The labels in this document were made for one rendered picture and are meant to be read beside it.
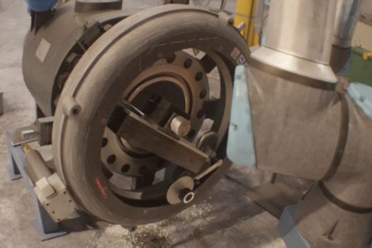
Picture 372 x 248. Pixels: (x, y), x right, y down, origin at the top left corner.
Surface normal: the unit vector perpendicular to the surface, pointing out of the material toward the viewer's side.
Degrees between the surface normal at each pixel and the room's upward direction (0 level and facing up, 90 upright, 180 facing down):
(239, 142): 98
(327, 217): 70
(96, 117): 90
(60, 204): 90
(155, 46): 90
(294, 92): 80
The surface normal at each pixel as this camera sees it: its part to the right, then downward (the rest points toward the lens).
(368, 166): -0.19, 0.44
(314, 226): -0.76, -0.18
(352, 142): -0.11, 0.04
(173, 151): 0.62, 0.43
